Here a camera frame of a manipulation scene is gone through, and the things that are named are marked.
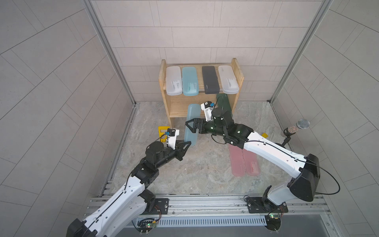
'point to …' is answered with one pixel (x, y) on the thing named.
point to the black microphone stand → (287, 139)
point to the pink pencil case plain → (237, 160)
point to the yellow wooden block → (264, 135)
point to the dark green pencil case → (222, 102)
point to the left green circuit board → (146, 225)
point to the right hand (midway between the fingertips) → (190, 124)
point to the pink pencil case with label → (251, 163)
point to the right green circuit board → (273, 222)
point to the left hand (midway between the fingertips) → (191, 142)
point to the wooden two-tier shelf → (176, 106)
